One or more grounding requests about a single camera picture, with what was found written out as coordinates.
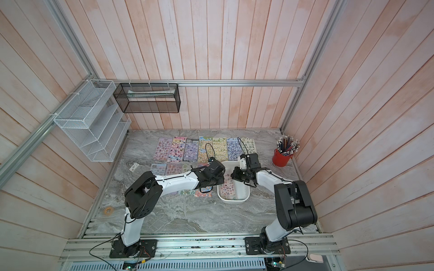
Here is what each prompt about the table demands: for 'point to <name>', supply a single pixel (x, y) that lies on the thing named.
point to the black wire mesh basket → (148, 97)
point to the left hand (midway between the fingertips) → (221, 180)
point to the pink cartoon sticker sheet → (177, 149)
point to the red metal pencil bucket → (280, 159)
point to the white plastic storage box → (242, 191)
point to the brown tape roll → (108, 210)
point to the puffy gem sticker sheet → (191, 150)
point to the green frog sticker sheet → (250, 145)
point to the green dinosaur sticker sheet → (186, 167)
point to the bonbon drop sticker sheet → (228, 189)
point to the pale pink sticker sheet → (162, 151)
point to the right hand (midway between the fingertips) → (231, 173)
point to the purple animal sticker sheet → (173, 169)
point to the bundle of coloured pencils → (286, 145)
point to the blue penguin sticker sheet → (234, 148)
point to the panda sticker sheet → (203, 140)
